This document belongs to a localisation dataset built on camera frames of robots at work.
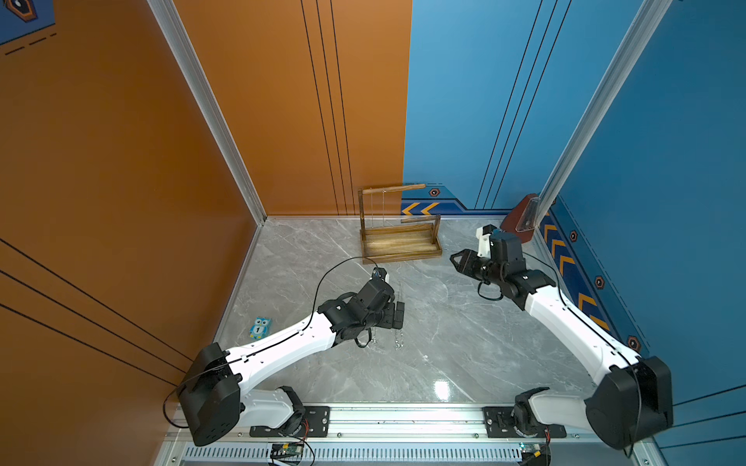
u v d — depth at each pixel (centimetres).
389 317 71
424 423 76
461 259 75
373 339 68
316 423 73
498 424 72
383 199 97
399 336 89
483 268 69
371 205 100
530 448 72
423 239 115
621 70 78
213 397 40
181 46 74
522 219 106
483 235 75
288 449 72
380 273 72
